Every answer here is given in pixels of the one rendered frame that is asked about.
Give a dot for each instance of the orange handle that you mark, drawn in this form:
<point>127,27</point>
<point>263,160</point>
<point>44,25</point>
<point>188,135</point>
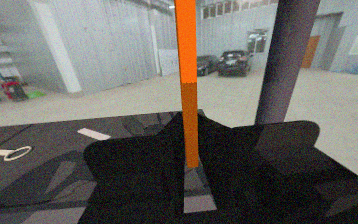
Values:
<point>185,17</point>

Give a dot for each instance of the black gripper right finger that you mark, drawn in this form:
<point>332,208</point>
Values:
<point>221,150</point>

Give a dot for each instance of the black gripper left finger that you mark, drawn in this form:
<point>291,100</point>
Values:
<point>163,152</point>

